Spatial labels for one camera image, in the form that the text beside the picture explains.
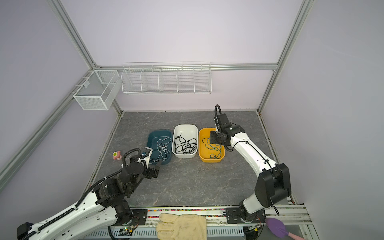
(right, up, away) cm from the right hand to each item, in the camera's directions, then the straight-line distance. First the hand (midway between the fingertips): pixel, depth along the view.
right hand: (214, 139), depth 85 cm
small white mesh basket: (-76, +32, +15) cm, 84 cm away
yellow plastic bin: (-2, -10, +12) cm, 16 cm away
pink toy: (-60, -10, +6) cm, 61 cm away
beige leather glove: (-16, -41, -14) cm, 46 cm away
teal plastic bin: (-35, -3, +15) cm, 38 cm away
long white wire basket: (-31, +40, +14) cm, 52 cm away
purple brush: (+28, -41, -14) cm, 52 cm away
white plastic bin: (-16, +3, +21) cm, 27 cm away
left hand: (-33, -9, -11) cm, 36 cm away
